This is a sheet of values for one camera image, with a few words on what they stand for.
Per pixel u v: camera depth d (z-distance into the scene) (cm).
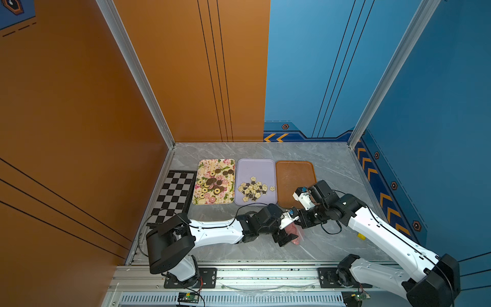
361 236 51
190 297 72
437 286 37
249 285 73
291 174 106
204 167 109
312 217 65
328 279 72
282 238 68
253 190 97
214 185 100
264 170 107
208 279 74
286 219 67
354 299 71
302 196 71
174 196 94
